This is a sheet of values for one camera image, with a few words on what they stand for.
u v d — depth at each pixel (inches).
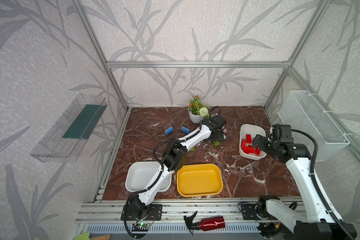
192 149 37.9
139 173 35.9
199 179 32.5
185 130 41.1
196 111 40.8
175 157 24.0
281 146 21.1
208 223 26.4
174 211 29.7
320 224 14.4
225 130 41.4
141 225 27.8
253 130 40.6
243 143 38.8
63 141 25.2
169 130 41.1
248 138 39.3
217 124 31.5
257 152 36.8
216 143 38.8
